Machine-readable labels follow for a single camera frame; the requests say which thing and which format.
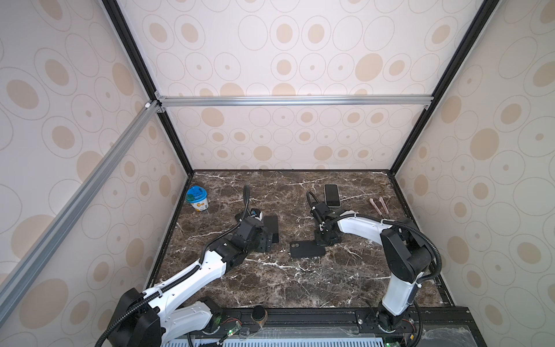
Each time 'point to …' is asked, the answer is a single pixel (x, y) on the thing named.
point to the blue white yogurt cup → (198, 196)
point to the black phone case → (306, 249)
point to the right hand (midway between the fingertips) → (322, 242)
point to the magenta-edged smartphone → (271, 223)
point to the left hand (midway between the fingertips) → (268, 233)
